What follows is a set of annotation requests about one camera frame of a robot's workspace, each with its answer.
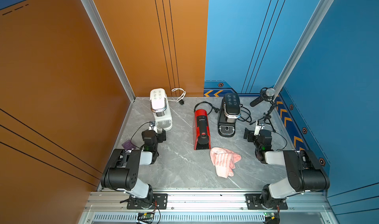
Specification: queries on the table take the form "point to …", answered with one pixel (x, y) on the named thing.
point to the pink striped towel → (223, 160)
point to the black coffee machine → (229, 110)
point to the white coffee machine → (160, 107)
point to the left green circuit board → (145, 217)
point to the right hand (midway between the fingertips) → (253, 128)
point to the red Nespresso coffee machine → (202, 140)
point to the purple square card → (128, 145)
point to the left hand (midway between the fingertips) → (155, 127)
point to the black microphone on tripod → (267, 94)
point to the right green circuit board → (270, 215)
